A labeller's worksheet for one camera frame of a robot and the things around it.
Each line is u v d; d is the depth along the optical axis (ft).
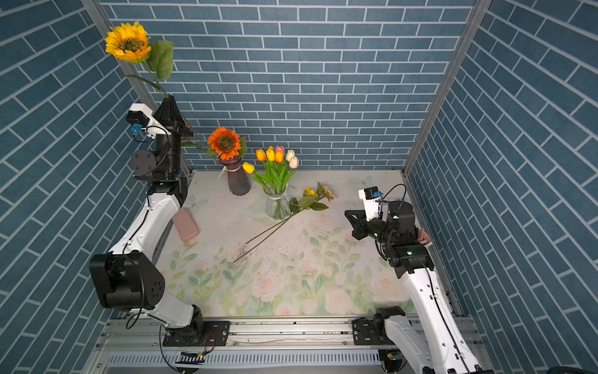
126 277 1.44
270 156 2.79
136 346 2.43
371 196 1.99
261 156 2.79
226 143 2.45
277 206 3.24
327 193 3.45
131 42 1.54
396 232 1.75
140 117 1.65
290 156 2.81
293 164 2.76
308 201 3.38
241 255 2.99
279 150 2.82
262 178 2.92
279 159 2.73
